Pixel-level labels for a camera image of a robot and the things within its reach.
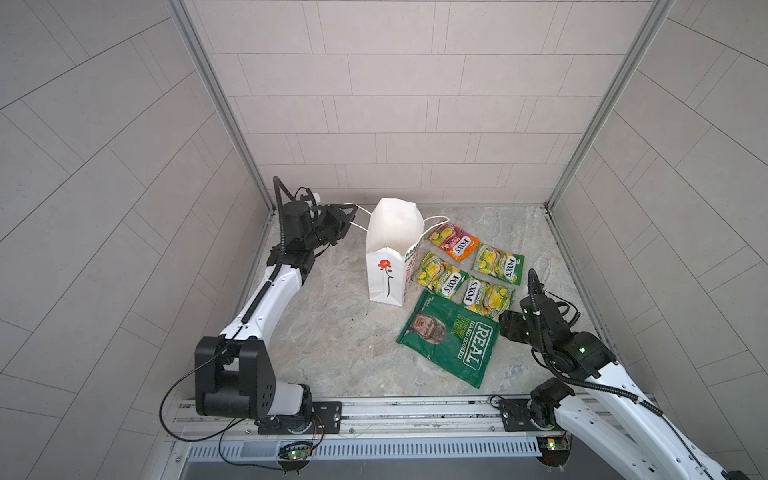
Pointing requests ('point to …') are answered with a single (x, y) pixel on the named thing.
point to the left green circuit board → (297, 451)
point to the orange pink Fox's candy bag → (455, 242)
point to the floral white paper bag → (393, 234)
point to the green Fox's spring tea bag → (492, 261)
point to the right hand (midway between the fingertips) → (505, 321)
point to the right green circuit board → (555, 450)
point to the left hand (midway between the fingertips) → (362, 206)
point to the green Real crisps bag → (451, 335)
